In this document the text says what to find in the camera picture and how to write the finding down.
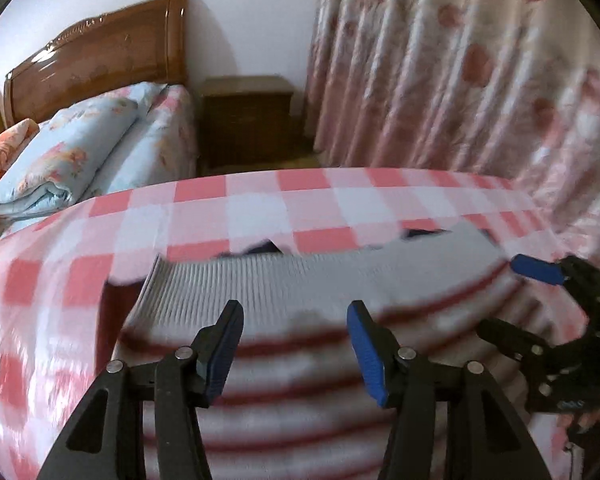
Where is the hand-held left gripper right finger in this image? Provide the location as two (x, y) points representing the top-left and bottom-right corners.
(346, 301), (554, 480)

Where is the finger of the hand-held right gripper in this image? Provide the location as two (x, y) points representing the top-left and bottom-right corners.
(476, 317), (563, 368)
(511, 254), (600, 306)

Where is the large wooden headboard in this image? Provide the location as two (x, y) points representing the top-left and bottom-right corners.
(4, 0), (189, 128)

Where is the floral curtain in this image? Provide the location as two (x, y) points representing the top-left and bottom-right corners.
(305, 0), (600, 261)

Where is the wooden nightstand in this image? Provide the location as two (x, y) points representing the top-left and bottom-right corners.
(198, 76), (296, 175)

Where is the floral bed sheet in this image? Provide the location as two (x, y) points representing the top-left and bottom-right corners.
(75, 84), (199, 207)

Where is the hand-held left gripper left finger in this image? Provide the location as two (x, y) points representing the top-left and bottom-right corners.
(39, 300), (245, 480)

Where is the light blue floral quilt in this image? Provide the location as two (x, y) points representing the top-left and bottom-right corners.
(0, 82), (168, 219)

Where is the orange floral pillow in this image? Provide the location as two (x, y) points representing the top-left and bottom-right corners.
(0, 119), (40, 242)

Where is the pink checked bed sheet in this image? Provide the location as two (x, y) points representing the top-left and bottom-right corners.
(0, 167), (600, 480)

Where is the striped knit sweater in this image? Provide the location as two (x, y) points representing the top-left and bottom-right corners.
(97, 227), (596, 480)

